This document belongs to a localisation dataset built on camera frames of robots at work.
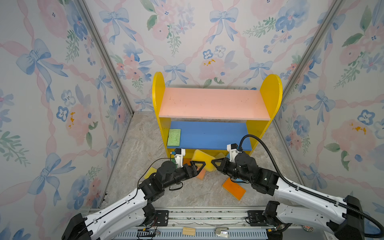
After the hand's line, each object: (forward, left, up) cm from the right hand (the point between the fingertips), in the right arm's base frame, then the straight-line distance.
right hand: (209, 161), depth 71 cm
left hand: (-2, +3, +1) cm, 4 cm away
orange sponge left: (-2, +11, +4) cm, 12 cm away
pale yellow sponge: (+13, -8, -17) cm, 23 cm away
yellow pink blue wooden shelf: (+46, -8, -22) cm, 51 cm away
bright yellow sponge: (+2, +4, +1) cm, 5 cm away
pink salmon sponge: (+2, +3, -20) cm, 21 cm away
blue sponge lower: (-11, -11, +5) cm, 16 cm away
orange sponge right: (-6, -15, -19) cm, 25 cm away
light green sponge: (+17, +19, -5) cm, 26 cm away
